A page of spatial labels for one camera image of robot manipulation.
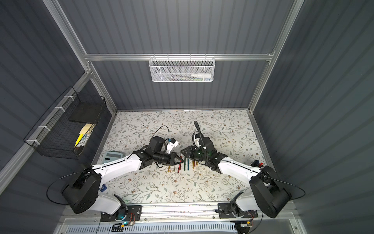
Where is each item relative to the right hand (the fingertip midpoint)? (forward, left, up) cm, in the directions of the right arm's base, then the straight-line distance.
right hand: (182, 152), depth 80 cm
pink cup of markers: (-6, -39, -1) cm, 40 cm away
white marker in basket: (+45, -11, +20) cm, 50 cm away
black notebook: (+19, +56, +12) cm, 60 cm away
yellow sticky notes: (+6, +52, +13) cm, 54 cm away
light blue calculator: (+2, +47, -11) cm, 48 cm away
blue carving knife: (-1, -3, -14) cm, 15 cm away
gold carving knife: (-4, +9, -14) cm, 17 cm away
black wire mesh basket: (+5, +59, +14) cm, 61 cm away
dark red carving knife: (-6, +2, -4) cm, 8 cm away
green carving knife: (-5, -1, -2) cm, 6 cm away
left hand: (-6, -1, -2) cm, 7 cm away
